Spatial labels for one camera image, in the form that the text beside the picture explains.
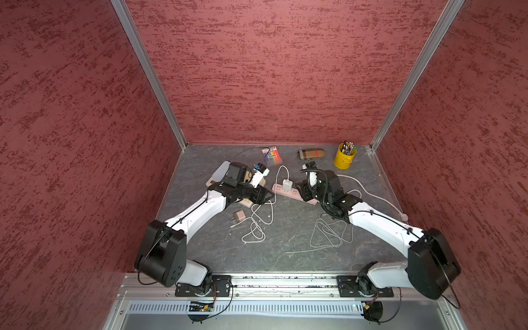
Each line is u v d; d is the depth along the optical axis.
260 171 0.74
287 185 0.95
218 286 0.74
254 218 0.92
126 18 0.73
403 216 0.95
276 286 0.76
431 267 0.42
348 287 0.74
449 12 0.71
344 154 1.02
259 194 0.73
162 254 0.43
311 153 1.14
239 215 0.90
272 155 1.14
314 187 0.73
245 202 0.85
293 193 0.97
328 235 0.87
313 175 0.70
